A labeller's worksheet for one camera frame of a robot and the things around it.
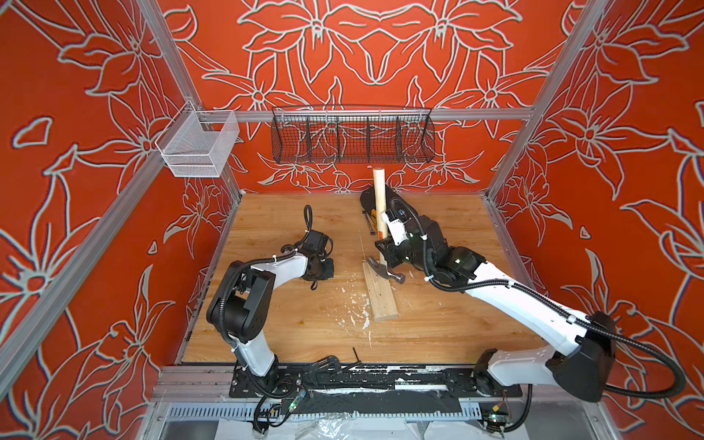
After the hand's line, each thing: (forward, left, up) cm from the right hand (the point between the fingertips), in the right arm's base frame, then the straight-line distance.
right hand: (378, 236), depth 74 cm
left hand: (+4, +16, -25) cm, 30 cm away
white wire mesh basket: (+34, +62, +7) cm, 71 cm away
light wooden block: (-8, -2, -22) cm, 23 cm away
